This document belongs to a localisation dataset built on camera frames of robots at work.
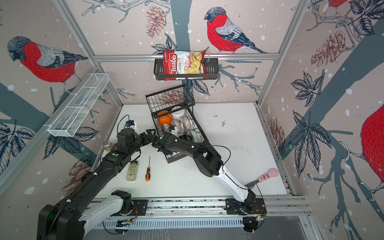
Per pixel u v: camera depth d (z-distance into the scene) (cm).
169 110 105
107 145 86
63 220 38
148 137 74
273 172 83
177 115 104
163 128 92
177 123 97
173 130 84
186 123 95
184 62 88
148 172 85
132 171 83
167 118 100
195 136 90
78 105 78
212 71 93
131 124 71
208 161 57
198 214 73
